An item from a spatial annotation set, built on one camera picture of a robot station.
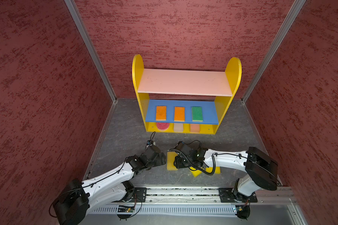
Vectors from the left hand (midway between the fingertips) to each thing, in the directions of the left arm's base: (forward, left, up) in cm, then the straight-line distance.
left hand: (160, 161), depth 83 cm
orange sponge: (+28, -12, +12) cm, 32 cm away
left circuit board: (-24, +18, -6) cm, 30 cm away
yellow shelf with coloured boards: (+53, -16, -2) cm, 55 cm away
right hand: (-4, -10, 0) cm, 11 cm away
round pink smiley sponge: (+24, -1, +2) cm, 24 cm away
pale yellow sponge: (+2, -6, 0) cm, 7 cm away
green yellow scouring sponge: (+28, -24, +13) cm, 38 cm away
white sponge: (+25, -12, -1) cm, 28 cm away
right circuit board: (-24, -45, -3) cm, 51 cm away
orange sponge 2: (+29, +1, +12) cm, 32 cm away
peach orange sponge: (+24, -23, 0) cm, 34 cm away
